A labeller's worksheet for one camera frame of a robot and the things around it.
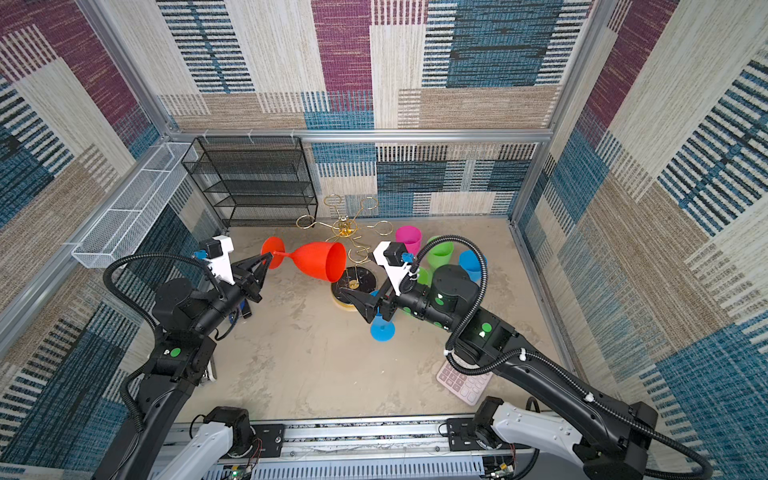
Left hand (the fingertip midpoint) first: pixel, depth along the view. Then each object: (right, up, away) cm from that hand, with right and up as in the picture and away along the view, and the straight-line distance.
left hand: (268, 251), depth 65 cm
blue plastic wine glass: (+24, -23, +27) cm, 43 cm away
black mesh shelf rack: (-23, +25, +45) cm, 57 cm away
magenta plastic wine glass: (+33, +5, +31) cm, 46 cm away
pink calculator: (+47, -36, +14) cm, 61 cm away
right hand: (+20, -5, -6) cm, 22 cm away
